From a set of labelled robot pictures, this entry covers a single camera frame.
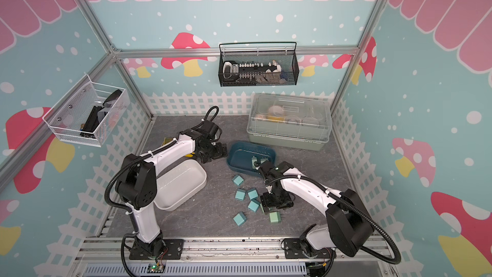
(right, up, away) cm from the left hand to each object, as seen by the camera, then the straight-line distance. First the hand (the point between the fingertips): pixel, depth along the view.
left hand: (221, 159), depth 92 cm
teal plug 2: (+15, -15, -4) cm, 22 cm away
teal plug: (+10, -16, -4) cm, 19 cm away
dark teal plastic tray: (+8, +1, +11) cm, 14 cm away
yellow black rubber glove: (-32, +8, +11) cm, 35 cm away
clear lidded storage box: (+35, +18, +5) cm, 40 cm away
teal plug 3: (+16, -19, -8) cm, 26 cm away
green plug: (+25, -23, -11) cm, 36 cm away
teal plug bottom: (+10, -24, -12) cm, 28 cm away
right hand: (+24, -20, -12) cm, 33 cm away
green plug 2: (+16, -1, +5) cm, 17 cm away
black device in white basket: (-45, +16, -20) cm, 52 cm away
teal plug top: (+8, -10, 0) cm, 13 cm away
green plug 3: (+21, -1, +8) cm, 22 cm away
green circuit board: (-21, -38, -21) cm, 48 cm away
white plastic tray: (-22, -12, +1) cm, 25 cm away
